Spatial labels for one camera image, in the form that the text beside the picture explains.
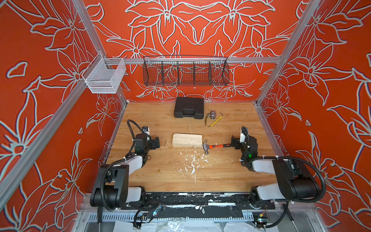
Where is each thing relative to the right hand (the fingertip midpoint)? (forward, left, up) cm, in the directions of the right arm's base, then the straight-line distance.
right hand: (241, 134), depth 91 cm
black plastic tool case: (+26, +34, -2) cm, 42 cm away
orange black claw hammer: (-6, +22, -7) cm, 24 cm away
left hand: (-2, +59, -1) cm, 59 cm away
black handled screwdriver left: (-44, +78, -6) cm, 90 cm away
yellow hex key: (+16, +13, -6) cm, 21 cm away
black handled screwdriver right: (-43, -16, -7) cm, 47 cm away
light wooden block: (-3, +35, -3) cm, 36 cm away
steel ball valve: (+19, +16, -3) cm, 25 cm away
